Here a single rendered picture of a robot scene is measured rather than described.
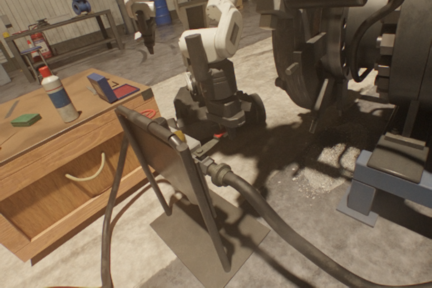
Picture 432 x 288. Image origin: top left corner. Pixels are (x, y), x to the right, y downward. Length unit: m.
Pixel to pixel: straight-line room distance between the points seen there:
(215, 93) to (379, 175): 0.59
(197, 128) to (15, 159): 0.81
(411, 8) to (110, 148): 1.18
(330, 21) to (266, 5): 0.27
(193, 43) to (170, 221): 0.79
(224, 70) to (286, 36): 0.33
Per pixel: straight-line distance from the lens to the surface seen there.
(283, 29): 0.78
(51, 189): 1.15
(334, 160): 1.21
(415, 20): 0.76
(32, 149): 1.05
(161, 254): 1.01
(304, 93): 0.89
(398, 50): 0.78
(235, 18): 0.52
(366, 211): 1.01
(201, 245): 0.96
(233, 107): 0.55
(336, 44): 0.89
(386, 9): 0.69
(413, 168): 0.88
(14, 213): 1.18
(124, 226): 1.17
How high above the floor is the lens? 0.82
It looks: 30 degrees down
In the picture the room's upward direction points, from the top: 12 degrees counter-clockwise
